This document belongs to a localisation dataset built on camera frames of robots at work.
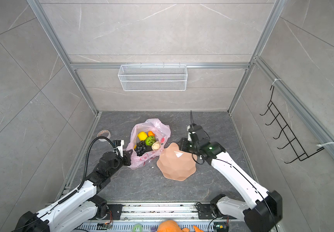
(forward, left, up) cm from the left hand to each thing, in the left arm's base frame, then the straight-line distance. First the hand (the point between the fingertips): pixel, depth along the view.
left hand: (132, 147), depth 82 cm
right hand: (-1, -28, +5) cm, 29 cm away
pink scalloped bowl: (-5, -26, -15) cm, 30 cm away
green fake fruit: (+10, -9, -9) cm, 16 cm away
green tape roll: (-37, -5, -15) cm, 40 cm away
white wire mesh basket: (+47, -11, +15) cm, 51 cm away
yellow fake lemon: (+14, -4, -9) cm, 17 cm away
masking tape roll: (+22, +28, -13) cm, 37 cm away
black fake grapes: (+5, -3, -9) cm, 11 cm away
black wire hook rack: (-16, -78, +18) cm, 81 cm away
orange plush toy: (-38, -21, -6) cm, 44 cm away
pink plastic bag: (+7, -18, +4) cm, 20 cm away
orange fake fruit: (+16, -9, -10) cm, 21 cm away
